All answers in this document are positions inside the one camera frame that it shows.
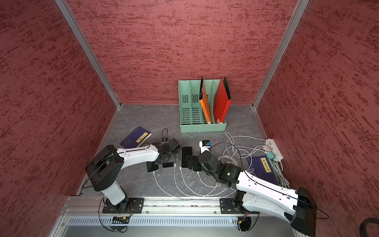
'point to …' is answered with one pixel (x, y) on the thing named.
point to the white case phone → (186, 151)
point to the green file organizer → (192, 117)
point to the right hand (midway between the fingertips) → (192, 161)
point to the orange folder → (205, 104)
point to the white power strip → (275, 150)
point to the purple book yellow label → (137, 138)
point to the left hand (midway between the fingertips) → (168, 160)
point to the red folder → (222, 102)
